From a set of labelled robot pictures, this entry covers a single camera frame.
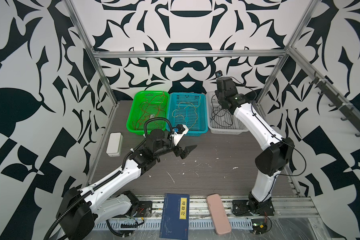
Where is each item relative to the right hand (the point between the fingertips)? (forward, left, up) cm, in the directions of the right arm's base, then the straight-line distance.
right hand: (228, 84), depth 81 cm
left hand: (-26, +22, -8) cm, 35 cm away
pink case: (-57, +8, -33) cm, 66 cm away
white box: (-19, +66, -28) cm, 74 cm away
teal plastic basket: (+12, +19, -33) cm, 40 cm away
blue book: (-56, +29, -34) cm, 72 cm away
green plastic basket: (+17, +52, -32) cm, 63 cm away
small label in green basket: (+6, +47, -33) cm, 58 cm away
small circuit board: (-60, -11, -35) cm, 70 cm away
